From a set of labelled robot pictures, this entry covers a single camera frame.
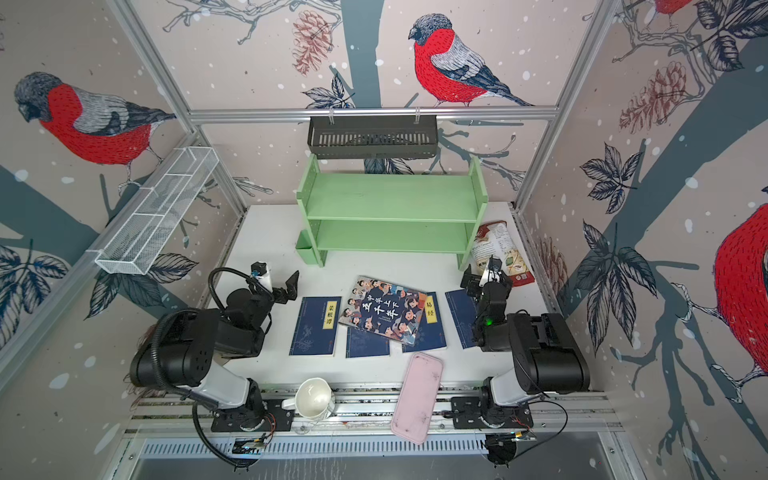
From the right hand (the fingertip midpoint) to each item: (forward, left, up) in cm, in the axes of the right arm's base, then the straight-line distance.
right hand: (486, 270), depth 90 cm
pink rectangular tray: (-34, +21, -8) cm, 41 cm away
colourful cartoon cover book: (-11, +31, -6) cm, 33 cm away
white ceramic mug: (-36, +47, -7) cm, 60 cm away
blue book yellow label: (-17, +17, -8) cm, 26 cm away
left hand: (-4, +63, +4) cm, 63 cm away
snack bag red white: (+14, -5, -2) cm, 15 cm away
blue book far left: (-17, +51, -8) cm, 55 cm away
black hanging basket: (+43, +37, +21) cm, 60 cm away
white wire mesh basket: (-9, +91, +24) cm, 94 cm away
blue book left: (-21, +36, -8) cm, 43 cm away
